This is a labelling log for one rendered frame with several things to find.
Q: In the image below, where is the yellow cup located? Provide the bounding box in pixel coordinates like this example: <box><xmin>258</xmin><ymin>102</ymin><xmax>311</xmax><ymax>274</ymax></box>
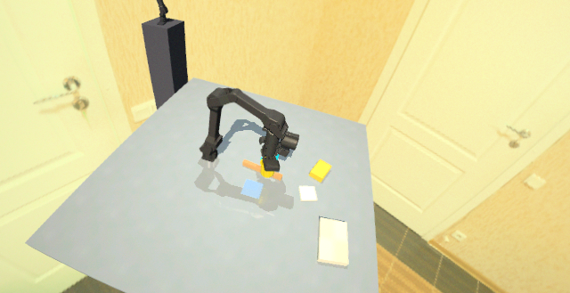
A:
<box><xmin>260</xmin><ymin>160</ymin><xmax>274</xmax><ymax>178</ymax></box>

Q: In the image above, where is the yellow rectangular block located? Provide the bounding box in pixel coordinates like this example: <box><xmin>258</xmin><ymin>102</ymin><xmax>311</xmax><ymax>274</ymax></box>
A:
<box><xmin>310</xmin><ymin>160</ymin><xmax>331</xmax><ymax>182</ymax></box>

